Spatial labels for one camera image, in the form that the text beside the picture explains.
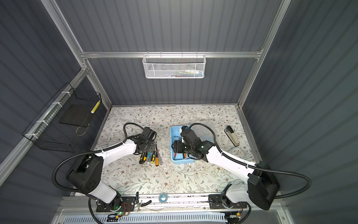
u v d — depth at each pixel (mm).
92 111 798
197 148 591
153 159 885
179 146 707
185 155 912
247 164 445
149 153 902
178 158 908
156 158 889
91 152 483
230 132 987
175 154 915
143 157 889
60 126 719
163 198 767
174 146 722
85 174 449
